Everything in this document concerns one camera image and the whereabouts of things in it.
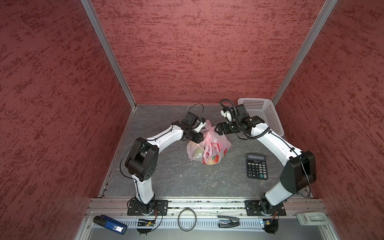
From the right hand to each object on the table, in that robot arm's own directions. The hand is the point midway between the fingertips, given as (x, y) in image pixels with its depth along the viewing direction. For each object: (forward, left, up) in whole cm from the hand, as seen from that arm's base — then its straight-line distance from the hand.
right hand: (220, 131), depth 85 cm
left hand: (0, +12, -8) cm, 14 cm away
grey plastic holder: (-42, -41, -15) cm, 60 cm away
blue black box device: (-41, +55, -12) cm, 70 cm away
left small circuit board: (-41, +42, -20) cm, 61 cm away
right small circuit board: (-44, -22, -20) cm, 53 cm away
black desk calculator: (-15, -22, -16) cm, 31 cm away
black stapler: (-42, 0, -15) cm, 45 cm away
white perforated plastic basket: (+30, -41, -13) cm, 52 cm away
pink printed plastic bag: (-8, +5, -8) cm, 12 cm away
